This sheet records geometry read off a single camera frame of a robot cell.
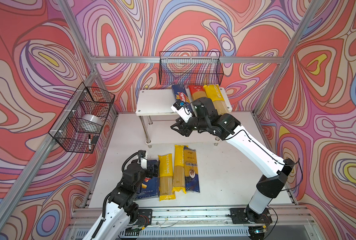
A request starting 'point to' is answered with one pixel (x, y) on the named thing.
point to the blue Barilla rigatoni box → (150, 187)
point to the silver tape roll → (91, 121)
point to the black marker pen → (89, 143)
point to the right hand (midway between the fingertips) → (176, 126)
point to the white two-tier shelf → (157, 116)
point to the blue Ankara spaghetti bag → (191, 170)
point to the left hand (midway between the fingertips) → (153, 159)
